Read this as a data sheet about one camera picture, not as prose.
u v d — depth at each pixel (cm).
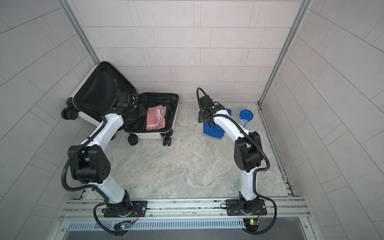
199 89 75
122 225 65
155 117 103
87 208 72
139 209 71
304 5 70
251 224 68
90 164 44
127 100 67
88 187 48
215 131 96
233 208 71
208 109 65
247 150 49
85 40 81
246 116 94
